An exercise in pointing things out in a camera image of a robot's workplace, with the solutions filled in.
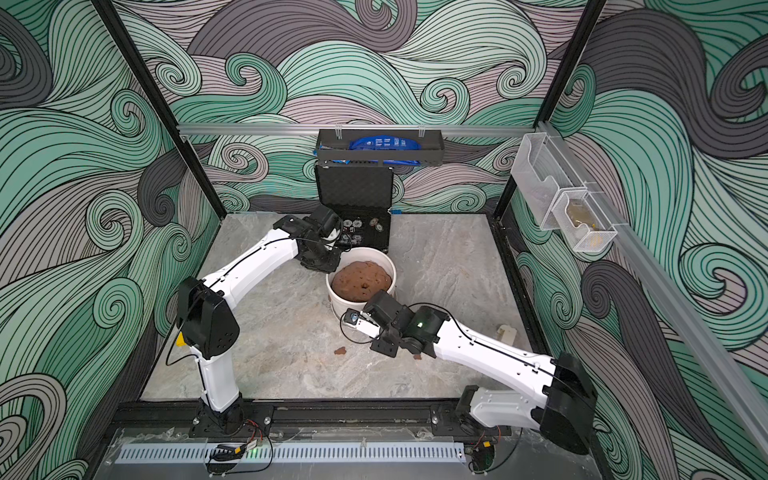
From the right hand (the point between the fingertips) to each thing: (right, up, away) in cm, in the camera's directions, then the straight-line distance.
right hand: (382, 326), depth 77 cm
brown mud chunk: (-12, -10, +8) cm, 18 cm away
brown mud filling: (-6, +11, +11) cm, 16 cm away
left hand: (-14, +16, +9) cm, 23 cm away
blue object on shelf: (+1, +54, +16) cm, 56 cm away
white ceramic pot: (-11, +5, +1) cm, 13 cm away
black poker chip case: (-7, +39, +39) cm, 56 cm away
